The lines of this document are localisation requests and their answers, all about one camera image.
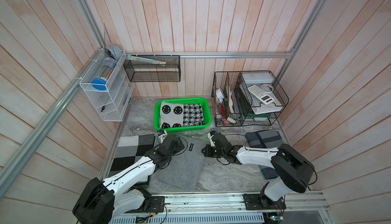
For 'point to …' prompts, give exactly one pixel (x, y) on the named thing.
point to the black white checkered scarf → (130, 149)
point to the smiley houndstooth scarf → (174, 115)
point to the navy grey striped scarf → (265, 139)
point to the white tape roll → (220, 94)
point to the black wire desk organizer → (246, 98)
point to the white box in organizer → (257, 78)
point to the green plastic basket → (207, 116)
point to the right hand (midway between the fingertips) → (200, 149)
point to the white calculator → (263, 96)
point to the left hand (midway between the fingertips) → (175, 145)
